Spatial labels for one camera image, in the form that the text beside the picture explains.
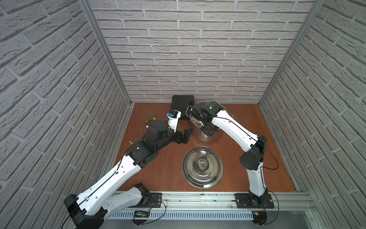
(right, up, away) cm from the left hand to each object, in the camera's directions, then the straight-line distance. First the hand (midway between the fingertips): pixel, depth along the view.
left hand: (182, 121), depth 68 cm
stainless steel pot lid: (+12, -29, +16) cm, 35 cm away
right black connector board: (+40, -50, +3) cm, 64 cm away
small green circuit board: (-21, -49, +4) cm, 53 cm away
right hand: (+19, -5, +12) cm, 23 cm away
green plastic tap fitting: (-25, +1, +38) cm, 46 cm away
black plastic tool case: (-4, +13, +45) cm, 47 cm away
